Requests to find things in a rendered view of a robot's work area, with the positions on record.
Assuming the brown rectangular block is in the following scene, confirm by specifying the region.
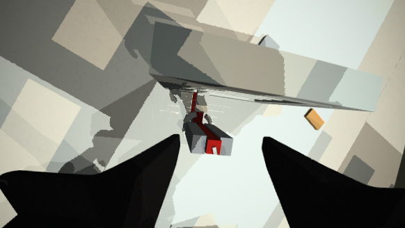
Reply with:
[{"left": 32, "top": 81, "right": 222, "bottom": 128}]
[{"left": 304, "top": 108, "right": 325, "bottom": 130}]

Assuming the grey flat rectangular block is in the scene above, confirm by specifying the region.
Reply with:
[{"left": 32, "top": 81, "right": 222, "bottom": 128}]
[{"left": 258, "top": 34, "right": 280, "bottom": 50}]

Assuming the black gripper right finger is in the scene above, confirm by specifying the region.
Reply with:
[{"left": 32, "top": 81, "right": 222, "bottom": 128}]
[{"left": 262, "top": 136, "right": 405, "bottom": 228}]

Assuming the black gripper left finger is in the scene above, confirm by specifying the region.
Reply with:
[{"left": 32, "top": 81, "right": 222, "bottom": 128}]
[{"left": 0, "top": 134, "right": 180, "bottom": 228}]

